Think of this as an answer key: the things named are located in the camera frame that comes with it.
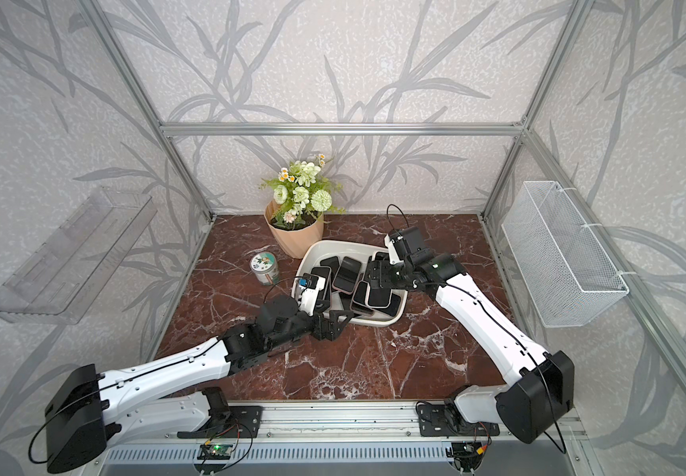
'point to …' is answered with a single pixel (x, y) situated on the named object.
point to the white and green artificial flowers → (301, 190)
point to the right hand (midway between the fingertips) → (377, 274)
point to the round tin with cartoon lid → (266, 266)
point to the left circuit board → (214, 451)
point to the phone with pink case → (324, 272)
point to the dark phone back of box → (332, 262)
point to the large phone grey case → (360, 298)
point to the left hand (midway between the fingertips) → (343, 312)
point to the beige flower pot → (295, 233)
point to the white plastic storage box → (310, 254)
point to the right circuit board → (468, 452)
